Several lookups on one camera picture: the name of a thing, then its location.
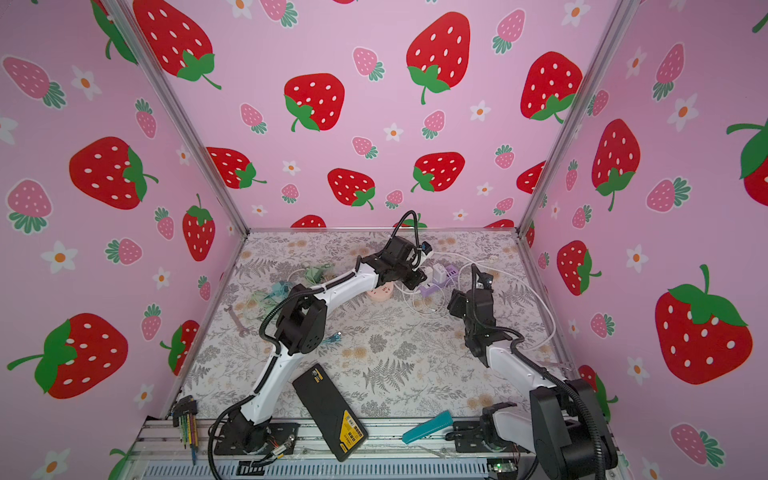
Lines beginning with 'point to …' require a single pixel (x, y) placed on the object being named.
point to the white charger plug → (439, 273)
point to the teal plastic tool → (440, 421)
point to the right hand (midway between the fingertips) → (461, 292)
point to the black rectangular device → (338, 424)
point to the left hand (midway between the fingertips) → (426, 274)
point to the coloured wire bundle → (184, 415)
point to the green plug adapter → (314, 275)
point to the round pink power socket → (383, 292)
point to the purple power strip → (430, 289)
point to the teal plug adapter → (280, 290)
